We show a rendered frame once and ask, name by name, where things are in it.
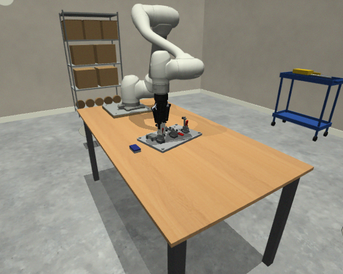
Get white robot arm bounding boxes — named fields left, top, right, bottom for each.
left=117, top=4, right=204, bottom=111

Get blue rectangular plate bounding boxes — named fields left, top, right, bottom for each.
left=129, top=144, right=141, bottom=154

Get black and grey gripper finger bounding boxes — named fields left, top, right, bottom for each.
left=151, top=104, right=163, bottom=135
left=162, top=103, right=171, bottom=134

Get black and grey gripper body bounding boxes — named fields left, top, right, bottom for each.
left=154, top=93, right=168, bottom=110

